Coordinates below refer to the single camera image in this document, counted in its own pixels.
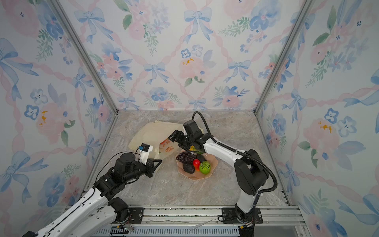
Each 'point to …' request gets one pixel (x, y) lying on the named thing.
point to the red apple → (196, 163)
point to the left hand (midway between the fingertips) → (162, 160)
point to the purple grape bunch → (185, 157)
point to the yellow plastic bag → (156, 133)
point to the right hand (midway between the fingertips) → (172, 140)
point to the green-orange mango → (192, 148)
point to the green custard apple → (205, 167)
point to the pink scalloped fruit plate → (196, 175)
